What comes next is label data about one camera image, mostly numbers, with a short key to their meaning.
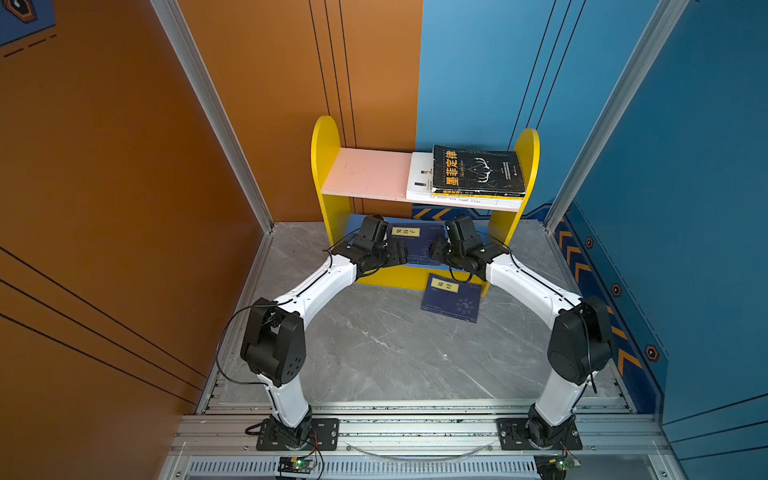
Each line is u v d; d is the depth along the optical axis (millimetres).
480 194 657
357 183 737
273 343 464
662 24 710
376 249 680
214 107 852
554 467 703
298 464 707
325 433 740
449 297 983
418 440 730
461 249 669
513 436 726
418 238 940
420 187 701
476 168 696
